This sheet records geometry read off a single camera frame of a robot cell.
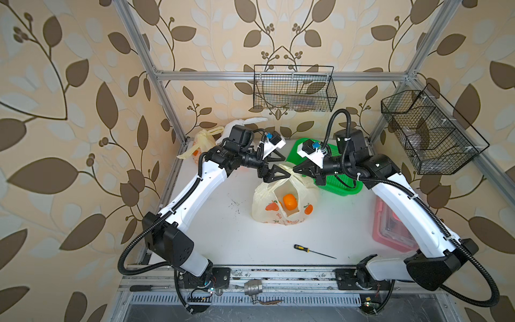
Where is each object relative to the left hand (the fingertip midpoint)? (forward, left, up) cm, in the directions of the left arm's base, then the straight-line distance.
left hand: (282, 163), depth 67 cm
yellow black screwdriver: (-19, -12, -33) cm, 39 cm away
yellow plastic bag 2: (-9, +5, -10) cm, 14 cm away
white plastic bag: (+37, +19, -13) cm, 43 cm away
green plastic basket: (-10, -15, +2) cm, 18 cm away
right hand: (-1, -4, 0) cm, 4 cm away
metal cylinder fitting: (-32, +10, -29) cm, 45 cm away
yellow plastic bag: (+23, +35, -13) cm, 44 cm away
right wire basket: (+12, -58, +2) cm, 59 cm away
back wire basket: (+46, -8, +1) cm, 47 cm away
